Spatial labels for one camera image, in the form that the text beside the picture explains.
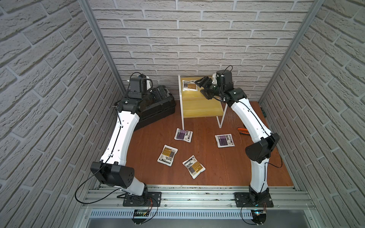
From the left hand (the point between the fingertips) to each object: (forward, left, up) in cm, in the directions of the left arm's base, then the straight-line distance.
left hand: (163, 90), depth 73 cm
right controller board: (-53, -50, -38) cm, 82 cm away
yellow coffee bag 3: (+8, -14, -3) cm, 16 cm away
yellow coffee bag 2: (-28, -18, -36) cm, 49 cm away
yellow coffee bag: (-21, -1, -37) cm, 42 cm away
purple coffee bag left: (-5, -9, -36) cm, 38 cm away
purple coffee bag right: (-10, -40, -36) cm, 55 cm away
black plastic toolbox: (+11, +3, -24) cm, 26 cm away
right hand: (+6, -19, 0) cm, 20 cm away
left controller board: (-50, +12, -41) cm, 66 cm away
